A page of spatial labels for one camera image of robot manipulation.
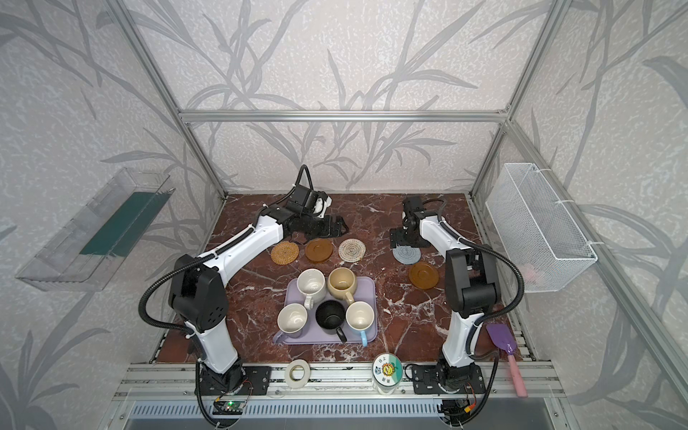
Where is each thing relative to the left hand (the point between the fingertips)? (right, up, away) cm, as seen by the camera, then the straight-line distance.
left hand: (338, 230), depth 86 cm
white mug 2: (-14, -28, -4) cm, 32 cm away
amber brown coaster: (+30, -17, +9) cm, 35 cm away
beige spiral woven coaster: (+4, -9, +16) cm, 18 cm away
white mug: (-10, -19, +5) cm, 22 cm away
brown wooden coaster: (-9, -9, +15) cm, 20 cm away
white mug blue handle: (+7, -27, -4) cm, 28 cm away
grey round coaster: (+25, -10, +15) cm, 31 cm away
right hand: (+23, -4, +11) cm, 26 cm away
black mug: (-2, -27, -2) cm, 27 cm away
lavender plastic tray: (+9, -21, +5) cm, 24 cm away
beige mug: (+1, -19, +5) cm, 19 cm away
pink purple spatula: (+51, -33, -7) cm, 61 cm away
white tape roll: (-9, -42, -13) cm, 45 cm away
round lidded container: (+14, -35, -18) cm, 42 cm away
